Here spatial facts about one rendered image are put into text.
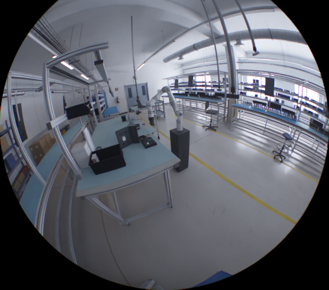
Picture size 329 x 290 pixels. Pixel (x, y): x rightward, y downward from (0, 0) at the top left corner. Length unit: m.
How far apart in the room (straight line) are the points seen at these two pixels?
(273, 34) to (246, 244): 4.15
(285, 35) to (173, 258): 4.65
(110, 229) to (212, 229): 1.40
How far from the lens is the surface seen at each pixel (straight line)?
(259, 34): 3.57
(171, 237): 1.55
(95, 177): 0.90
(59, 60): 0.85
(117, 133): 1.00
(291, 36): 3.67
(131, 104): 7.80
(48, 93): 0.87
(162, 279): 1.68
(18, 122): 1.98
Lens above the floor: 1.55
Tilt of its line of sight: 22 degrees down
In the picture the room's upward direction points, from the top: 6 degrees counter-clockwise
